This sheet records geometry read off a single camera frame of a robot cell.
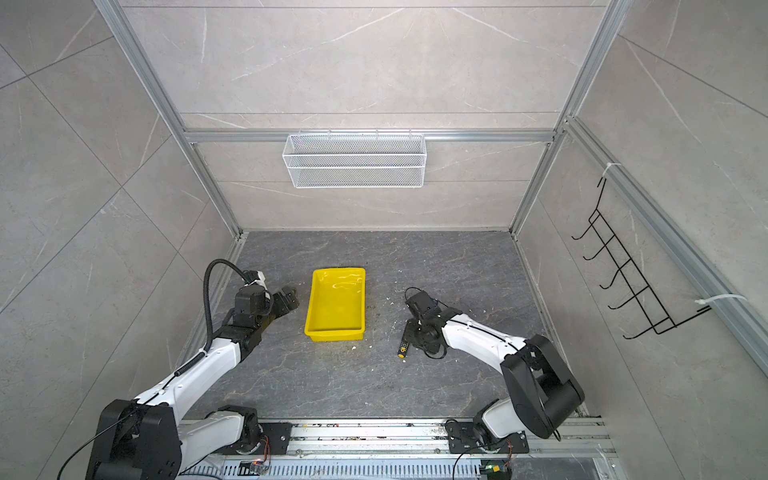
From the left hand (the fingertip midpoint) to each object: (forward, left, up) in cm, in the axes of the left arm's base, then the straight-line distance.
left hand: (283, 287), depth 87 cm
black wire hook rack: (-18, -88, +18) cm, 91 cm away
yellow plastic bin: (0, -14, -12) cm, 19 cm away
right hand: (-12, -38, -11) cm, 41 cm away
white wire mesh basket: (+41, -21, +16) cm, 49 cm away
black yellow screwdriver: (-18, -35, -2) cm, 40 cm away
